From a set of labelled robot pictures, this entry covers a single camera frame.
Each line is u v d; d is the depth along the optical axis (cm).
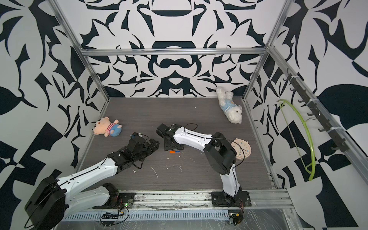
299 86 65
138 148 64
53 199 40
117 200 68
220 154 49
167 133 65
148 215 78
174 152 90
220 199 74
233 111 100
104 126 94
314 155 57
